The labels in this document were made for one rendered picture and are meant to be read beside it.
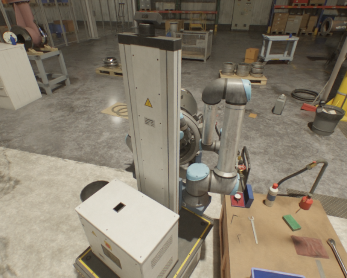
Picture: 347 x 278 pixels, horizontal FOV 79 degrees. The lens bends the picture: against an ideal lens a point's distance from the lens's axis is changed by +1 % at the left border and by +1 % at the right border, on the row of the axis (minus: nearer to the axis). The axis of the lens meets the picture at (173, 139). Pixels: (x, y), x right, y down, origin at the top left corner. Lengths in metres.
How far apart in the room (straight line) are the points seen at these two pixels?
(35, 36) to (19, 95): 1.37
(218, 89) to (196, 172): 0.54
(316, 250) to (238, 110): 1.15
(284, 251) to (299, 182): 1.47
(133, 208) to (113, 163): 1.76
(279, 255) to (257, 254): 0.15
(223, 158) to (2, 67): 4.72
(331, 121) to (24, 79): 5.86
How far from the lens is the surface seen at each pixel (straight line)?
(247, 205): 1.93
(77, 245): 2.39
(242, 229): 1.82
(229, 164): 1.35
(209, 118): 1.36
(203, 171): 1.40
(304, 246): 1.89
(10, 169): 3.63
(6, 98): 5.51
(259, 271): 1.57
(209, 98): 1.22
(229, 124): 1.24
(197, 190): 1.45
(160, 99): 1.09
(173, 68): 0.98
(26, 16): 6.11
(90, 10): 14.09
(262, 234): 1.84
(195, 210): 1.57
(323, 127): 4.28
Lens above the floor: 1.92
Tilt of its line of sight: 33 degrees down
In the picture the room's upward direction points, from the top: straight up
